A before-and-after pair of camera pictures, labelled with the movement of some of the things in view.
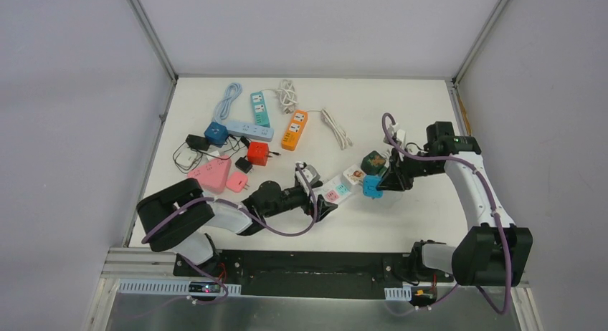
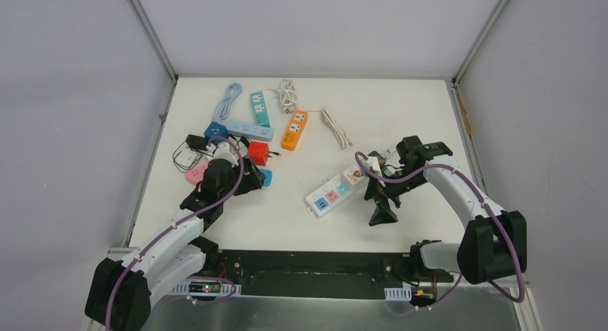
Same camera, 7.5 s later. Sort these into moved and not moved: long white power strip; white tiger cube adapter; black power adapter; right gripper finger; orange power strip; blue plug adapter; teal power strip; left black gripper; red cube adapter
Moved: left black gripper; blue plug adapter; right gripper finger
Not moved: white tiger cube adapter; black power adapter; long white power strip; orange power strip; teal power strip; red cube adapter
